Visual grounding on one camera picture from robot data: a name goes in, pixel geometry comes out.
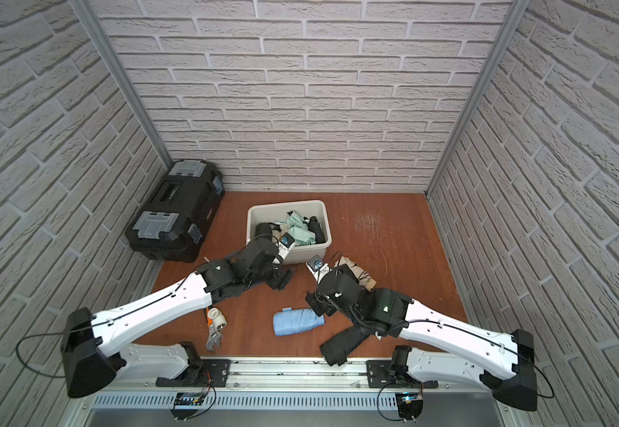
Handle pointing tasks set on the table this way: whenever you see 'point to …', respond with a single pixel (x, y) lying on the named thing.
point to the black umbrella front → (335, 350)
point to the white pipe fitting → (220, 320)
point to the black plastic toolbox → (172, 225)
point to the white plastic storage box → (271, 213)
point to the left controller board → (187, 398)
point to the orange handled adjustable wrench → (214, 334)
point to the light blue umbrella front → (290, 321)
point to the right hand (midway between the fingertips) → (326, 280)
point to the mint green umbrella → (299, 229)
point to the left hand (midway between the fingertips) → (289, 259)
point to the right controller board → (410, 406)
